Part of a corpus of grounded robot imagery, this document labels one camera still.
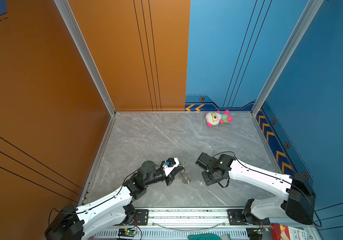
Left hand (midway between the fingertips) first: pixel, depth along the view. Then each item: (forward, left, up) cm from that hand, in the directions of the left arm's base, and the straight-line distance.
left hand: (182, 166), depth 73 cm
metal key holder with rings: (-4, -1, -1) cm, 4 cm away
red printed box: (-25, -45, -13) cm, 53 cm away
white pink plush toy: (+42, -24, -11) cm, 50 cm away
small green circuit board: (-25, +26, -19) cm, 41 cm away
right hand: (-3, -14, -10) cm, 17 cm away
